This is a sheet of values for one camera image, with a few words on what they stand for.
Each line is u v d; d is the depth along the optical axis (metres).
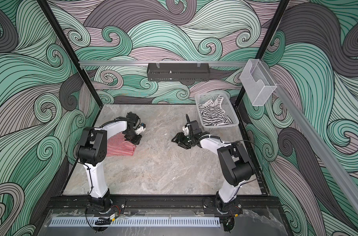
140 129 0.93
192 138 0.73
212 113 1.13
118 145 0.91
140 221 0.70
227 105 1.10
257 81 0.79
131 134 0.86
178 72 0.95
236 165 0.46
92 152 0.53
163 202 0.77
